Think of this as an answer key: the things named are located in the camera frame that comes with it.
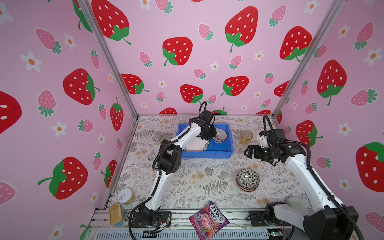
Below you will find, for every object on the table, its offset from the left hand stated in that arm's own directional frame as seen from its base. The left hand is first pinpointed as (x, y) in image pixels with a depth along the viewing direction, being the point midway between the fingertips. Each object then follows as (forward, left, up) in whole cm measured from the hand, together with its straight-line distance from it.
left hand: (217, 135), depth 96 cm
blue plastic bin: (-7, +1, -8) cm, 10 cm away
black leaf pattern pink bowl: (-27, -16, -7) cm, 32 cm away
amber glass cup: (0, -19, -2) cm, 20 cm away
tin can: (-37, +50, -5) cm, 63 cm away
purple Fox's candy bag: (-47, +7, -7) cm, 48 cm away
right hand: (-18, -17, +7) cm, 26 cm away
